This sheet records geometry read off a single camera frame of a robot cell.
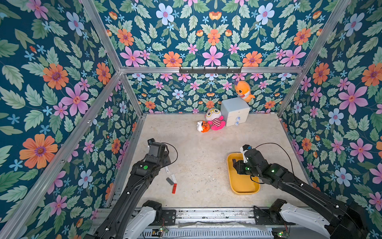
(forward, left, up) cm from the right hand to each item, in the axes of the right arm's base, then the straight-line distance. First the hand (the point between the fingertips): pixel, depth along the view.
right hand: (233, 164), depth 79 cm
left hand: (+2, +37, +4) cm, 37 cm away
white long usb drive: (-5, +34, -11) cm, 36 cm away
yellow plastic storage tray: (-8, -5, -8) cm, 12 cm away
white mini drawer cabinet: (+39, -4, +3) cm, 39 cm away
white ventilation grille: (-29, -3, -13) cm, 32 cm away
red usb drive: (-9, +33, -13) cm, 37 cm away
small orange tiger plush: (+32, +18, -6) cm, 37 cm away
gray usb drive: (-6, +35, -13) cm, 38 cm away
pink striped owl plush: (+39, +9, -4) cm, 41 cm away
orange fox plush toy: (+45, -8, +16) cm, 49 cm away
